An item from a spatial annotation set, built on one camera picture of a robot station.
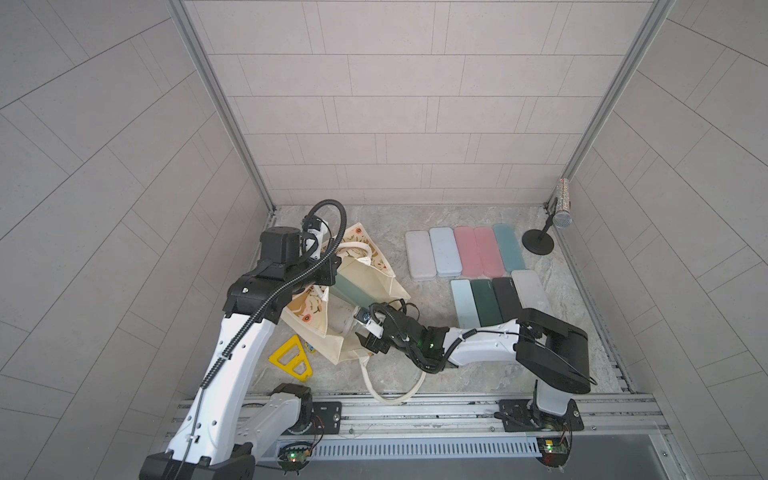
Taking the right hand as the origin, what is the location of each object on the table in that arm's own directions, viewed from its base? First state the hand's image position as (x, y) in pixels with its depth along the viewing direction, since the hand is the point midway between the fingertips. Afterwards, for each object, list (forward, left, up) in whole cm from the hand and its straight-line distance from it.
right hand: (364, 321), depth 80 cm
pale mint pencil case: (+26, -27, -5) cm, 38 cm away
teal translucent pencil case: (+26, -49, -6) cm, 56 cm away
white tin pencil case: (+10, -51, -7) cm, 52 cm away
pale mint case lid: (+6, -30, -6) cm, 31 cm away
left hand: (+7, +2, +21) cm, 22 cm away
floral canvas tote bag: (+5, -2, +19) cm, 20 cm away
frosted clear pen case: (+1, +6, 0) cm, 7 cm away
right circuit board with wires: (-30, -44, -9) cm, 54 cm away
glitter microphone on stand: (+28, -61, -7) cm, 68 cm away
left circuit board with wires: (-28, +15, -4) cm, 32 cm away
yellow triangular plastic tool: (-7, +20, -5) cm, 22 cm away
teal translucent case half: (+12, +5, -4) cm, 13 cm away
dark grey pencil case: (+7, -43, -7) cm, 44 cm away
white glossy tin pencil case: (+25, -18, -6) cm, 32 cm away
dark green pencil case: (+7, -37, -7) cm, 38 cm away
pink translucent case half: (+25, -35, -6) cm, 43 cm away
